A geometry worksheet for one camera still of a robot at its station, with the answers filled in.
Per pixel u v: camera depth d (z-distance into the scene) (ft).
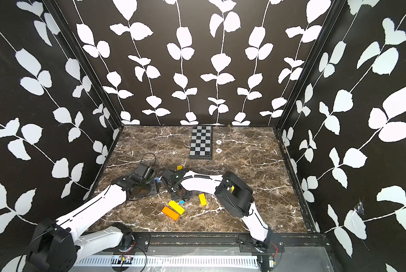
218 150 3.52
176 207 2.75
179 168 3.23
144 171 2.16
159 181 2.27
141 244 2.41
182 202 2.81
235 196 1.66
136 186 1.96
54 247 1.27
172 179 2.29
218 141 3.67
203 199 2.88
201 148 3.46
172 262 2.30
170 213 2.69
